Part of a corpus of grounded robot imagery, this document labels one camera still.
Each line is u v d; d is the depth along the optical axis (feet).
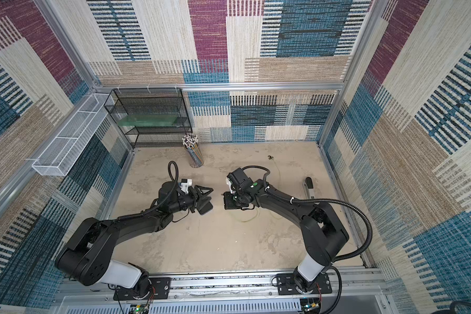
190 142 3.16
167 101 3.35
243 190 2.14
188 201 2.51
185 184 2.74
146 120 3.12
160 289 2.40
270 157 3.75
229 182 2.66
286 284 2.41
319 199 1.52
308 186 3.16
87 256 1.42
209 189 2.71
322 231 1.47
